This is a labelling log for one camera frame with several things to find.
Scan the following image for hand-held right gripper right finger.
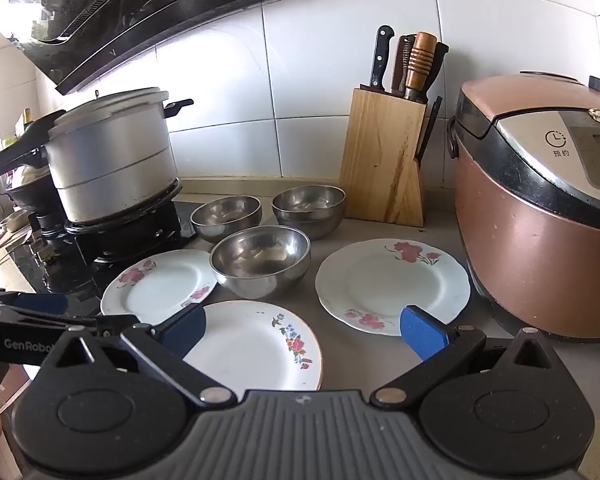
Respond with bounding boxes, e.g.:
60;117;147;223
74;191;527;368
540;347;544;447
370;305;561;408

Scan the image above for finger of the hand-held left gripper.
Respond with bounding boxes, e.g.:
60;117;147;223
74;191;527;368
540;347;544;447
0;288;70;314
0;306;140;338

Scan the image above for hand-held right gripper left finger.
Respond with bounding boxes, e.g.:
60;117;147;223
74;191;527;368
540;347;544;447
40;304;237;407

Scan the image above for white plate pink flowers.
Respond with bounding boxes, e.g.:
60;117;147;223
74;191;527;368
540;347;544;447
315;238;471;337
100;249;217;326

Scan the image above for white plate colourful flowers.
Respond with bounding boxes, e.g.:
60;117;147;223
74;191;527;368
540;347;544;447
182;300;323;392

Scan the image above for stainless steel bowl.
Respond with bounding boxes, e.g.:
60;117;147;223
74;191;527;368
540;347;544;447
272;185;347;240
190;195;262;242
210;225;311;298

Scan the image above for black gas stove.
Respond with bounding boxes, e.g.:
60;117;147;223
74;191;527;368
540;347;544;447
0;180;203;296

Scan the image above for black wok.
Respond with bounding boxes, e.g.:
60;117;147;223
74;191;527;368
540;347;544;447
0;167;65;215

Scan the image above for copper rice cooker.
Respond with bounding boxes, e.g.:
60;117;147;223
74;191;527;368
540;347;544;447
447;74;600;343

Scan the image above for silver pressure cooker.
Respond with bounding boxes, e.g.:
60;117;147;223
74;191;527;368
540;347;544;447
0;87;194;224

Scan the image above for wooden knife block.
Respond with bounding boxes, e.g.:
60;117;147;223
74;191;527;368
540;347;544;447
339;87;428;227

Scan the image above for black range hood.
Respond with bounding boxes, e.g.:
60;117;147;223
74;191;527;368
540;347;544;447
17;0;267;96

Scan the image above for black handle sharpening steel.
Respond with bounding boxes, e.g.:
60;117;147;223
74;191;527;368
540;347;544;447
416;96;443;162

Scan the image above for brown ribbed handle knife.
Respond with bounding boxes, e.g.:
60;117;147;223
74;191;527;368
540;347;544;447
404;31;438;102

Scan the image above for dark wooden handle knife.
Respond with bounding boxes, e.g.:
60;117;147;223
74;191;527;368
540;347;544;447
391;35;416;93

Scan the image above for black riveted handle knife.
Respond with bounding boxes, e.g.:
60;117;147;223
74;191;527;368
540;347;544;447
369;25;395;92

